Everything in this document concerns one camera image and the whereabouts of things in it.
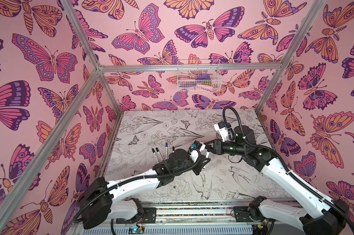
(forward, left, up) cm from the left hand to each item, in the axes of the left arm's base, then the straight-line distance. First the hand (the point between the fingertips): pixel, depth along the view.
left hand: (210, 158), depth 69 cm
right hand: (+6, +3, +5) cm, 8 cm away
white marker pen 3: (+19, +20, -23) cm, 36 cm away
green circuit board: (-26, +37, -25) cm, 51 cm away
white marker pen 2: (+16, +32, -23) cm, 42 cm away
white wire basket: (+54, +2, +11) cm, 55 cm away
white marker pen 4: (+1, +2, +2) cm, 3 cm away
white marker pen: (+19, +24, -23) cm, 38 cm away
